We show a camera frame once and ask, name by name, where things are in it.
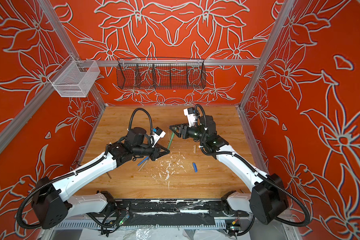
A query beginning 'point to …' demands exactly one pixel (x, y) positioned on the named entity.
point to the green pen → (170, 140)
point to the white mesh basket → (74, 78)
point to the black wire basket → (160, 73)
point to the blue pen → (146, 159)
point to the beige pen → (143, 165)
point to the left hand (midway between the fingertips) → (168, 150)
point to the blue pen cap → (195, 167)
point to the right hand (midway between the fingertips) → (170, 127)
